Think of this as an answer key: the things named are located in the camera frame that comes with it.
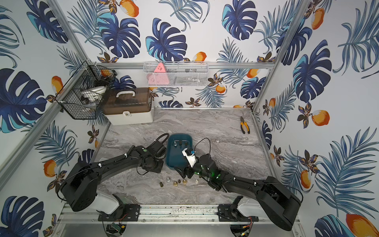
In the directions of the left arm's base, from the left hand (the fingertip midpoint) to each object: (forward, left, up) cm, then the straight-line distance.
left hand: (158, 167), depth 85 cm
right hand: (+1, -13, +8) cm, 15 cm away
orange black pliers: (+39, -57, -3) cm, 69 cm away
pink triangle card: (+44, +4, +30) cm, 53 cm away
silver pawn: (+18, -7, -3) cm, 19 cm away
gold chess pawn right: (-6, -16, -4) cm, 17 cm away
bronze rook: (+19, -11, -3) cm, 22 cm away
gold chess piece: (-7, -10, -4) cm, 13 cm away
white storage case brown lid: (+35, +26, +13) cm, 46 cm away
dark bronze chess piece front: (-8, -3, -4) cm, 10 cm away
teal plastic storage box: (+5, -9, +3) cm, 10 cm away
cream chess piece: (-6, -22, -4) cm, 23 cm away
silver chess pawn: (-5, -6, -4) cm, 9 cm away
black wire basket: (+29, +47, +25) cm, 61 cm away
